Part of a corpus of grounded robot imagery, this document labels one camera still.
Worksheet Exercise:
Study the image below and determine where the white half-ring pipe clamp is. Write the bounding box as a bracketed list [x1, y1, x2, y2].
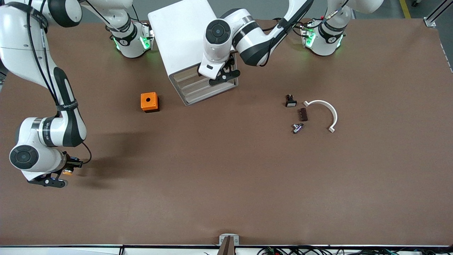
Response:
[303, 100, 338, 134]

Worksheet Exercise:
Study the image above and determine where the brown pointed post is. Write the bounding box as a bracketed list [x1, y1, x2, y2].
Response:
[217, 236, 236, 255]

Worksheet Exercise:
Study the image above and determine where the grey metal bracket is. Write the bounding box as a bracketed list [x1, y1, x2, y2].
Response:
[219, 234, 240, 246]

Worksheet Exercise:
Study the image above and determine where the black cable tangle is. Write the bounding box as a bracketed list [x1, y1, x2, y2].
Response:
[257, 246, 453, 255]

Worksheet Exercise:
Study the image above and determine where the aluminium frame profile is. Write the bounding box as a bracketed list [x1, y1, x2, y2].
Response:
[424, 0, 453, 28]

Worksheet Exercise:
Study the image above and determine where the orange button box with hole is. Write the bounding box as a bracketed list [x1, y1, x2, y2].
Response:
[140, 92, 160, 113]

